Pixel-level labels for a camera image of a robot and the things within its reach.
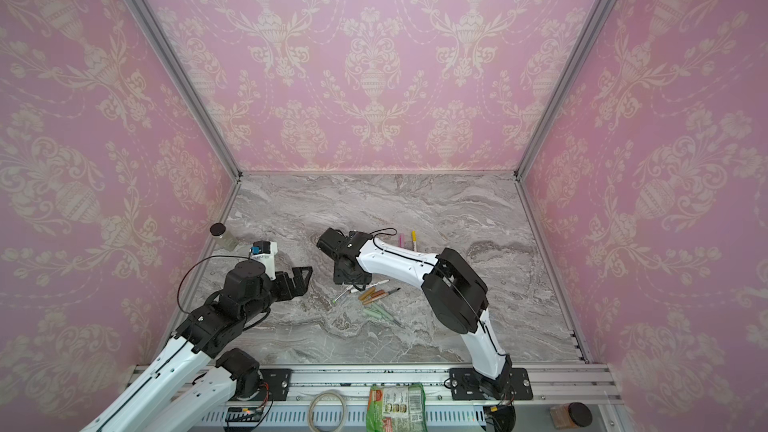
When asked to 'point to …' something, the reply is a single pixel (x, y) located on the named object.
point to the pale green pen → (384, 314)
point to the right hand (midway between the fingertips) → (347, 278)
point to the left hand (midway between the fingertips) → (301, 274)
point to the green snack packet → (396, 409)
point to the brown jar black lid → (570, 415)
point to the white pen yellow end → (414, 240)
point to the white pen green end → (334, 301)
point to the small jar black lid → (217, 229)
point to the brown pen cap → (367, 293)
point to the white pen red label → (378, 283)
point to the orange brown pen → (379, 295)
